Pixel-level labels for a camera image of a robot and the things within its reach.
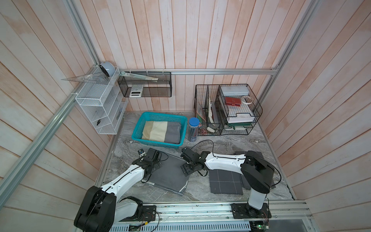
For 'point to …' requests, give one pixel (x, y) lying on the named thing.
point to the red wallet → (234, 101)
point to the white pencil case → (235, 90)
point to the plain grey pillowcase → (170, 176)
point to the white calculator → (136, 91)
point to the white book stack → (242, 117)
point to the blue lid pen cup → (193, 127)
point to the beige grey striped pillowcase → (167, 132)
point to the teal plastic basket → (149, 116)
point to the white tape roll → (247, 100)
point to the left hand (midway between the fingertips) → (152, 167)
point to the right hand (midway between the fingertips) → (188, 166)
